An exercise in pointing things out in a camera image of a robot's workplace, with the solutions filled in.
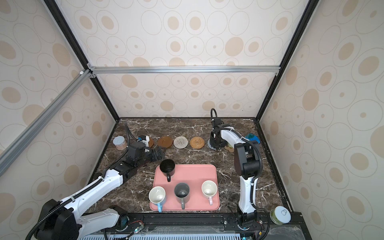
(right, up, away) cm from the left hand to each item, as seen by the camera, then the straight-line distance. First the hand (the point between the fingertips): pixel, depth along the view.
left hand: (164, 148), depth 81 cm
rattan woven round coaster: (+18, +1, +25) cm, 31 cm away
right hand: (+32, 0, +19) cm, 37 cm away
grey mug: (+10, -24, 0) cm, 26 cm away
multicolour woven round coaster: (+6, +2, +25) cm, 25 cm away
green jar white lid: (+58, -31, -9) cm, 67 cm away
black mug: (0, -13, +8) cm, 15 cm away
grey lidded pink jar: (-33, +2, +18) cm, 38 cm away
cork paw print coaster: (+42, -3, +20) cm, 46 cm away
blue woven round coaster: (+27, 0, +22) cm, 35 cm away
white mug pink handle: (+25, -22, -1) cm, 33 cm away
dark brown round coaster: (-5, +2, +25) cm, 25 cm away
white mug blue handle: (-3, -25, -2) cm, 25 cm away
